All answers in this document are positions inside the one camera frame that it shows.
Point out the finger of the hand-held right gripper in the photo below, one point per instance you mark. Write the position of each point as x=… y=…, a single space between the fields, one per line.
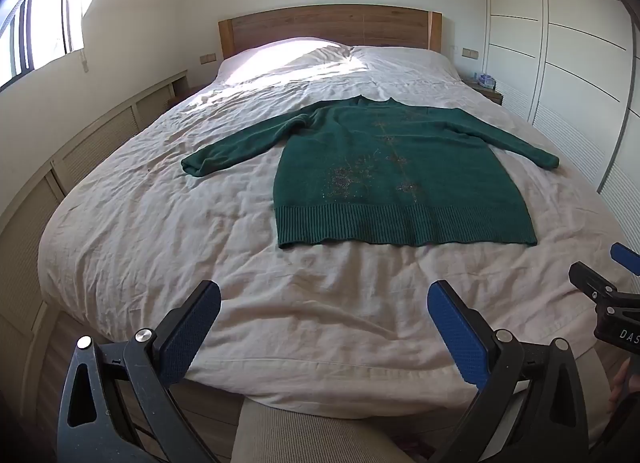
x=626 y=259
x=590 y=282

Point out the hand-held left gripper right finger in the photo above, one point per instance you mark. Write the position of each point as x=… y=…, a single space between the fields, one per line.
x=457 y=338

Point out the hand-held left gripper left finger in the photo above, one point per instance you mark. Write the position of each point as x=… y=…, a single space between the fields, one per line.
x=192 y=333

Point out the green knitted sweater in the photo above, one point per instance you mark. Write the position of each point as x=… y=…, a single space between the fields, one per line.
x=375 y=178

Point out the person's right hand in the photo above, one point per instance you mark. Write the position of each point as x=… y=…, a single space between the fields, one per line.
x=619 y=385

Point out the bed with white duvet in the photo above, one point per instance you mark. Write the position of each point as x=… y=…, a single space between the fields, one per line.
x=150 y=243

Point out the white wardrobe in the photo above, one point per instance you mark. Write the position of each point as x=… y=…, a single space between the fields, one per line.
x=565 y=68

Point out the wooden nightstand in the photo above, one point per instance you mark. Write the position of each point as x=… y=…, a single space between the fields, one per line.
x=487 y=94

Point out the blue item on nightstand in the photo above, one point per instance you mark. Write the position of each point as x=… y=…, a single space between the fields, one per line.
x=486 y=81

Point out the white pillow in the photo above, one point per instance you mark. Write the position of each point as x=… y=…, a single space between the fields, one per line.
x=285 y=55
x=400 y=59

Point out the wooden headboard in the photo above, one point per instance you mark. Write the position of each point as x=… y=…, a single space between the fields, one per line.
x=330 y=25

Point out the window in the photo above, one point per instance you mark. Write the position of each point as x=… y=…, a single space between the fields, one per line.
x=40 y=8

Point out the low beige wall cabinet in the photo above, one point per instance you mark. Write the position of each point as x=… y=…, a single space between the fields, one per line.
x=95 y=143

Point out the wall switch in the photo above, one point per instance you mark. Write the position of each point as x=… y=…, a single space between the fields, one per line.
x=470 y=53
x=208 y=59

